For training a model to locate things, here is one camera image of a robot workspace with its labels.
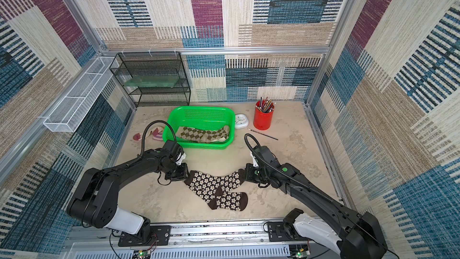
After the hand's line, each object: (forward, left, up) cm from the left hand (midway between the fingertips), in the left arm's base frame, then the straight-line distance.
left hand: (188, 177), depth 89 cm
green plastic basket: (+30, -3, 0) cm, 30 cm away
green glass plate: (+48, +20, +22) cm, 56 cm away
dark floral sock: (-5, -9, +1) cm, 10 cm away
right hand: (-5, -27, +9) cm, 29 cm away
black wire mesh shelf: (+54, +22, +29) cm, 65 cm away
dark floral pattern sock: (-12, -23, 0) cm, 25 cm away
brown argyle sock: (+23, 0, +2) cm, 23 cm away
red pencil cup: (+31, -39, +9) cm, 51 cm away
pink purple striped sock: (+23, +20, +2) cm, 31 cm away
